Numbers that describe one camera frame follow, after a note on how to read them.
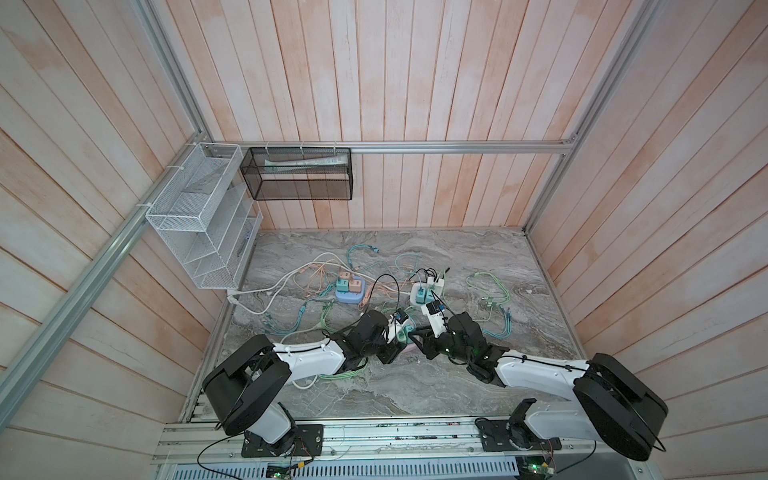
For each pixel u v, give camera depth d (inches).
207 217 28.2
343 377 33.0
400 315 30.0
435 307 29.4
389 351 30.0
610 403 16.9
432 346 29.4
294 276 41.2
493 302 38.7
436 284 36.7
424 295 36.6
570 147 37.2
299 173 41.0
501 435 29.2
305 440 28.8
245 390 17.8
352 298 37.9
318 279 41.7
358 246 45.2
